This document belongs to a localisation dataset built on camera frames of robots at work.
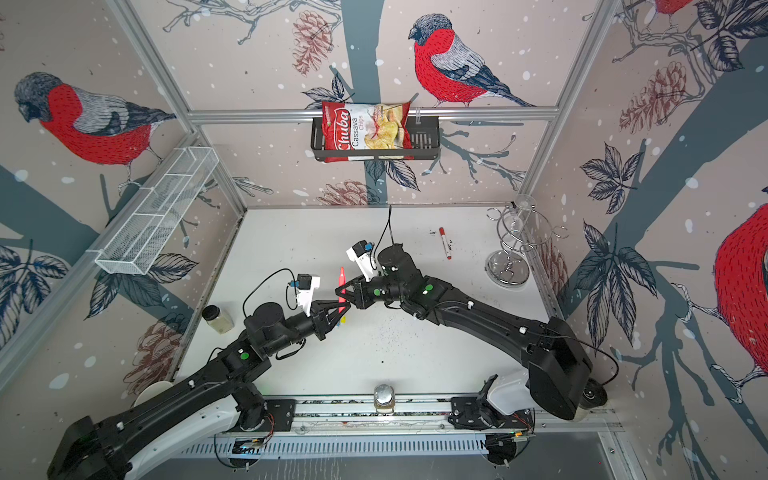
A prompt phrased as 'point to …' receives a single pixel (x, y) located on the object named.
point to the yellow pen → (343, 320)
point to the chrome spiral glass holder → (521, 227)
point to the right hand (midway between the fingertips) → (333, 299)
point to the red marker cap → (442, 231)
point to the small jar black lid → (218, 320)
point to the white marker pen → (446, 249)
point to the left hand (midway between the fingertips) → (346, 308)
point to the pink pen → (342, 296)
